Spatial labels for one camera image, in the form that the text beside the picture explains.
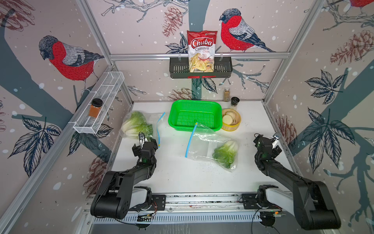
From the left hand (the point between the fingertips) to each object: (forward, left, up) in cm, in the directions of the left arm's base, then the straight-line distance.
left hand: (145, 137), depth 89 cm
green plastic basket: (+27, -23, -10) cm, 37 cm away
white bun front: (+16, -54, -3) cm, 57 cm away
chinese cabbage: (+15, +9, 0) cm, 17 cm away
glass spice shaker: (+43, -58, -2) cm, 72 cm away
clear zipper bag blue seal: (+16, -3, -2) cm, 17 cm away
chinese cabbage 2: (+6, +1, 0) cm, 6 cm away
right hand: (-1, -75, +1) cm, 75 cm away
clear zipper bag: (-2, -38, -4) cm, 39 cm away
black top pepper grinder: (+30, -61, +2) cm, 68 cm away
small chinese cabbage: (-11, -48, 0) cm, 50 cm away
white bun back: (+21, -59, -3) cm, 63 cm away
